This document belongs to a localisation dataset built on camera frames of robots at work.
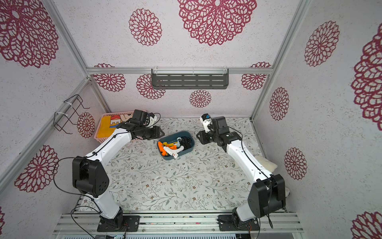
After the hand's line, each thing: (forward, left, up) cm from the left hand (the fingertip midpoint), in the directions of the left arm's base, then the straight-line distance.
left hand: (162, 135), depth 87 cm
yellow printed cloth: (+19, +43, -12) cm, 49 cm away
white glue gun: (-7, -7, -9) cm, 13 cm away
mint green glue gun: (+4, -13, -12) cm, 18 cm away
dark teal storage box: (+8, -5, -15) cm, 18 cm away
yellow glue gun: (-1, -5, -11) cm, 12 cm away
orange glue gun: (-3, +2, -11) cm, 11 cm away
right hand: (-2, -22, +5) cm, 22 cm away
